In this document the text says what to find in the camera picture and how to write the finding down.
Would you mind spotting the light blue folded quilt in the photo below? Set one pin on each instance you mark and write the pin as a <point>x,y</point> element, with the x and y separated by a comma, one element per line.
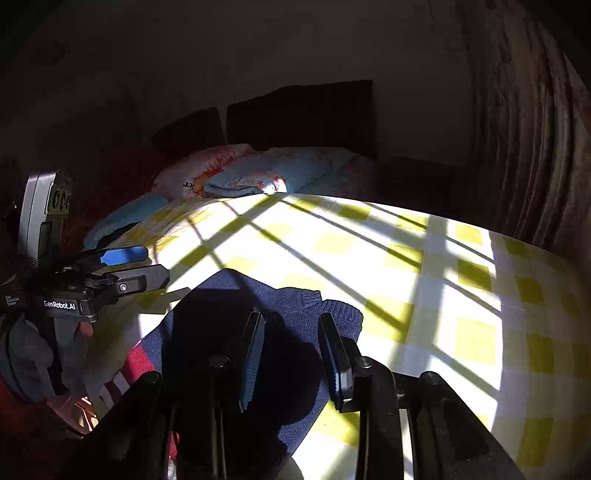
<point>278,170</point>

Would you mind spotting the gloved left hand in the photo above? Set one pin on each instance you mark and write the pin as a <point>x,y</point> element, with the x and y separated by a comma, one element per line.
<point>37,373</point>

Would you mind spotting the dark bedside table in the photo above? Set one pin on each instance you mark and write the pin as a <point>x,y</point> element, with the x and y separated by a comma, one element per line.
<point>426,186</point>

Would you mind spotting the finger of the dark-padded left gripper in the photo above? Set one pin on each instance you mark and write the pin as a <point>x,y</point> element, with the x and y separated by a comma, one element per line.
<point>137,280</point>

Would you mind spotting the dark wooden headboard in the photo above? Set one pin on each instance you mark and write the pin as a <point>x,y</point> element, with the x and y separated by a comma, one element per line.
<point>338,114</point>

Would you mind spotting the orange floral pillow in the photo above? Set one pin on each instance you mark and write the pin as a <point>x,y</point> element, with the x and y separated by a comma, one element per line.
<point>186,177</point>

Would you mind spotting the yellow white checked bed sheet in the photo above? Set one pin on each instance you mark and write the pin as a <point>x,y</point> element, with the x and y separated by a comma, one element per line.
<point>506,324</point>

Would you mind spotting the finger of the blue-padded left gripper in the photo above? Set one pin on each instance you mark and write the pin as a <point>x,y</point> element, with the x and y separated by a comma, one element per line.
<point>122,256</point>

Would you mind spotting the light blue cloud blanket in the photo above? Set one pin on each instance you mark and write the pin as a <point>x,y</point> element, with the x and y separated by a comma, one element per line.
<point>133,212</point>

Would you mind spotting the red white striped knit sweater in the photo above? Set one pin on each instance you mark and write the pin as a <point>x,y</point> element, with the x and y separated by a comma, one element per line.
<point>226,386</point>

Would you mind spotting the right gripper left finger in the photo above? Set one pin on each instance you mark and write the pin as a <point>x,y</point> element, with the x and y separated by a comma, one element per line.
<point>251,348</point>

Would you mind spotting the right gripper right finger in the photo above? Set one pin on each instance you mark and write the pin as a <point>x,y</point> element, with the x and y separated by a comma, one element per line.
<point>339,356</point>

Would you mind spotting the floral pink curtain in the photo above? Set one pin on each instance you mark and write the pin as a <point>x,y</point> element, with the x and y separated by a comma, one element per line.
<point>531,146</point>

